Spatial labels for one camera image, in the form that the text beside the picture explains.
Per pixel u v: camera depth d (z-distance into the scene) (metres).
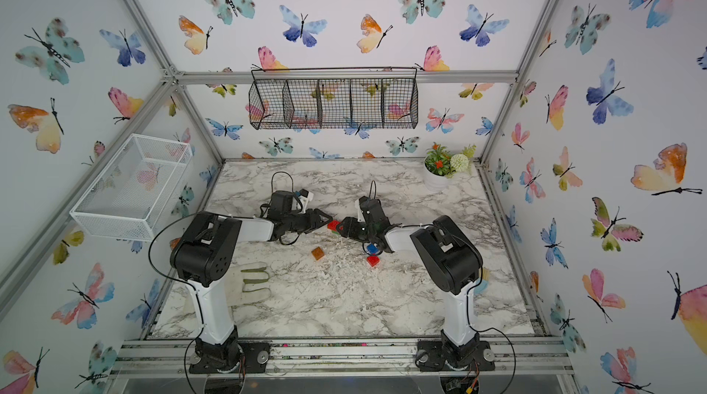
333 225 0.96
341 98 0.98
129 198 1.07
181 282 0.53
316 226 0.89
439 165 0.99
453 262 0.52
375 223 0.77
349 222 0.87
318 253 0.93
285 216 0.83
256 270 0.89
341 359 0.75
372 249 0.93
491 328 0.67
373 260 0.91
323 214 0.94
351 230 0.87
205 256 0.53
